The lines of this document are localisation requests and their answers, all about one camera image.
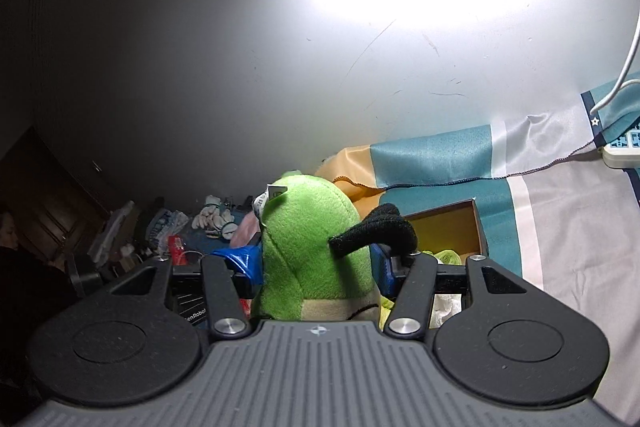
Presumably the green caterpillar plush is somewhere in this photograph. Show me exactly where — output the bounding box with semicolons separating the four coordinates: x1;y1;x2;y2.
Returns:
252;170;419;323

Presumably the white fluffy towel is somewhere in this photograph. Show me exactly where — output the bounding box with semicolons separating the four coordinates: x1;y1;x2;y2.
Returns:
428;294;462;329

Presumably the pink cloth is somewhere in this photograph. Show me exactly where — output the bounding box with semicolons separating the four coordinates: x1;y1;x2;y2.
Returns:
230;212;262;248

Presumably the red small packet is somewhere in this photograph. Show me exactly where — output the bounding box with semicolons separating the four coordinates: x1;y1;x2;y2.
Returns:
167;235;189;267

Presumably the dark cardboard box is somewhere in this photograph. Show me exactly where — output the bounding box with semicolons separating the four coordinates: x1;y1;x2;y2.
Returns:
404;199;488;261

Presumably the striped socks pack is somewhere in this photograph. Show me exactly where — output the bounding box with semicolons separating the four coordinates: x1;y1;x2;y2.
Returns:
145;208;189;255

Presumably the colour block bed sheet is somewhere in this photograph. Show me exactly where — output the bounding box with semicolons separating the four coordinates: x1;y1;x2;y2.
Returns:
318;84;639;424

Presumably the white power strip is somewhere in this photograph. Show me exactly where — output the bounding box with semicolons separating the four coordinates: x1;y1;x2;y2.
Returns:
601;124;640;169

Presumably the white power cable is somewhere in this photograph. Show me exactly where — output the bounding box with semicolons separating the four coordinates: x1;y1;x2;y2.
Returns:
589;5;640;115

